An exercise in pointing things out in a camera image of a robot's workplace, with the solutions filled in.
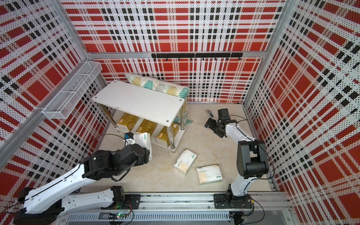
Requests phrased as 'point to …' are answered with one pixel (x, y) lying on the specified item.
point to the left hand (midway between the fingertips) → (146, 154)
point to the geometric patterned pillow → (180, 92)
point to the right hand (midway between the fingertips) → (211, 127)
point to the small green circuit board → (116, 216)
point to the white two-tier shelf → (157, 107)
